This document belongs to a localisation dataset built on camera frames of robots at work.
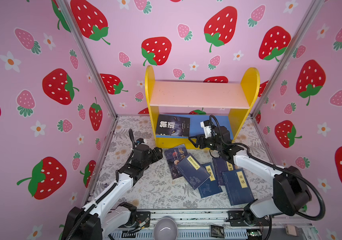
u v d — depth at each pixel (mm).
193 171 881
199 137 731
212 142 712
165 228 707
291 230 698
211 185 841
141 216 750
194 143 764
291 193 429
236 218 733
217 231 687
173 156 954
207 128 748
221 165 904
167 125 927
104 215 438
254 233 706
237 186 833
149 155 691
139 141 747
